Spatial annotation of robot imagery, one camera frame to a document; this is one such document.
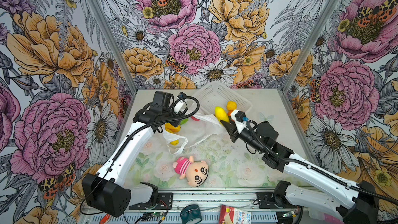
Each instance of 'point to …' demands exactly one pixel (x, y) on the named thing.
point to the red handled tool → (104, 219)
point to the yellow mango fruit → (221, 114)
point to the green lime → (184, 121)
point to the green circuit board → (158, 214)
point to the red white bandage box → (230, 215)
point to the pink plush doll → (195, 171)
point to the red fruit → (194, 118)
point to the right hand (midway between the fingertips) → (222, 123)
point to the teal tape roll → (190, 212)
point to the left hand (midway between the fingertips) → (178, 118)
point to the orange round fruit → (229, 112)
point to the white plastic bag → (193, 128)
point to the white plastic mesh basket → (216, 94)
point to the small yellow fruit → (174, 142)
